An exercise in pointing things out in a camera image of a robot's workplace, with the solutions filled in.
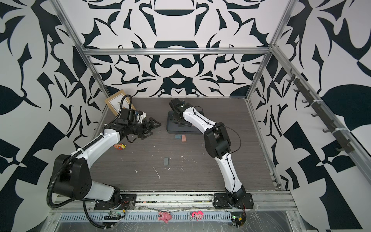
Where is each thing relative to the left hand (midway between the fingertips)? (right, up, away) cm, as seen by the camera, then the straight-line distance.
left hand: (156, 126), depth 85 cm
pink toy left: (+7, -41, -16) cm, 44 cm away
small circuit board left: (-19, -44, -12) cm, 49 cm away
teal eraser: (+12, -8, +12) cm, 19 cm away
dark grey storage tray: (+9, -3, +17) cm, 19 cm away
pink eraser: (+16, -9, +12) cm, 22 cm away
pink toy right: (+23, -42, -15) cm, 50 cm away
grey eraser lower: (+5, -21, +3) cm, 22 cm away
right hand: (+12, +4, +13) cm, 18 cm away
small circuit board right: (+42, -44, -13) cm, 62 cm away
